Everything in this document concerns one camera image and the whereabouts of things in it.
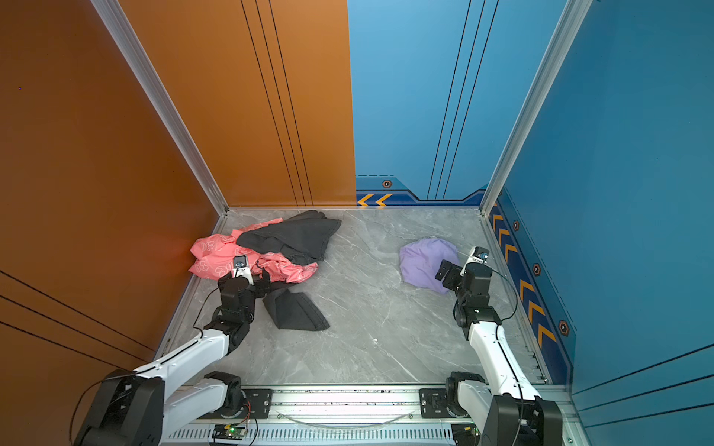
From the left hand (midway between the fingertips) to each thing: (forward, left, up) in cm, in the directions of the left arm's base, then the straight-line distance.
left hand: (248, 269), depth 86 cm
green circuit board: (-40, -2, -14) cm, 43 cm away
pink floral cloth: (+8, +16, -6) cm, 19 cm away
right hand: (+1, -64, +2) cm, 64 cm away
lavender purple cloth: (+9, -56, -7) cm, 57 cm away
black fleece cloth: (-8, -14, -11) cm, 20 cm away
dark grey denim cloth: (+14, -14, -2) cm, 20 cm away
